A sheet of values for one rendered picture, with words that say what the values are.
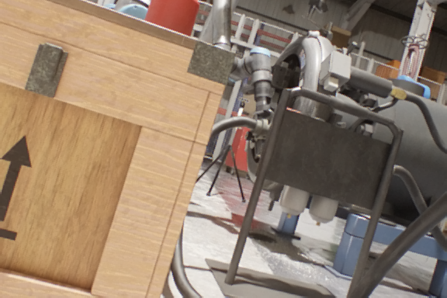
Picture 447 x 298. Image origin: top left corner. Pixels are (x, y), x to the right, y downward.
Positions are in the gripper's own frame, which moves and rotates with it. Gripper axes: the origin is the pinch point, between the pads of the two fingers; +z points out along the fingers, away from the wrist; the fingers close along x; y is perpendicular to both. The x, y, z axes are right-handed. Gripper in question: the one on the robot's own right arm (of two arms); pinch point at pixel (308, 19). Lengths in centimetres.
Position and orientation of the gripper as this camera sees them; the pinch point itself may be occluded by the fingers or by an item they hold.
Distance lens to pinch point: 208.1
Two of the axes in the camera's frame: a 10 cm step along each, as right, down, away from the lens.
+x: -6.6, -2.3, 7.1
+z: -3.1, 9.5, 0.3
